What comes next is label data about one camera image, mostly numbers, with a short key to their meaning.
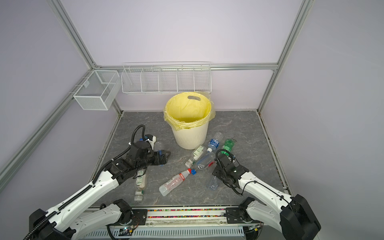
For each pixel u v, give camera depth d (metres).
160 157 0.69
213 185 0.79
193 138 1.06
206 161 0.90
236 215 0.74
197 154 0.91
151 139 0.70
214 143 0.96
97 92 0.97
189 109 0.99
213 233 1.58
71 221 0.42
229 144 0.97
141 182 0.79
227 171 0.64
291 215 0.40
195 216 0.75
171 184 0.80
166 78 0.97
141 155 0.58
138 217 0.74
